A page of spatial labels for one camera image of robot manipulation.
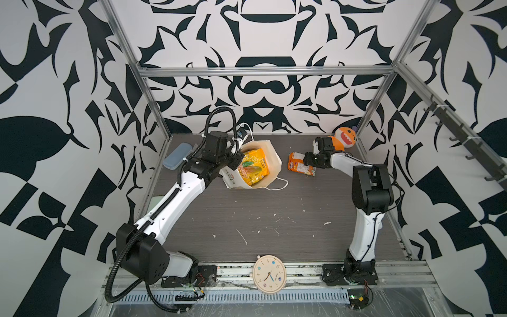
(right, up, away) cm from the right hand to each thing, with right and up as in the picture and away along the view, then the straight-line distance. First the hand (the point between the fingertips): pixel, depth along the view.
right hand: (311, 156), depth 104 cm
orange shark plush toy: (+19, +10, +4) cm, 22 cm away
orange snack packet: (-8, -3, 0) cm, 8 cm away
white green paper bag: (-39, -10, -17) cm, 44 cm away
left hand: (-35, +5, -27) cm, 45 cm away
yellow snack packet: (-29, -4, -15) cm, 33 cm away
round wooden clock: (-24, -42, -31) cm, 58 cm away
